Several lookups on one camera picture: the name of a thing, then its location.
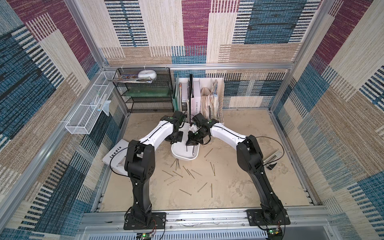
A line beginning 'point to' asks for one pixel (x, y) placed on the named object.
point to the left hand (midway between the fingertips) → (175, 139)
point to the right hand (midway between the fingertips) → (184, 143)
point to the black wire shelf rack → (146, 90)
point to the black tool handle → (270, 167)
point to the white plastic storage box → (181, 150)
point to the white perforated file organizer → (205, 95)
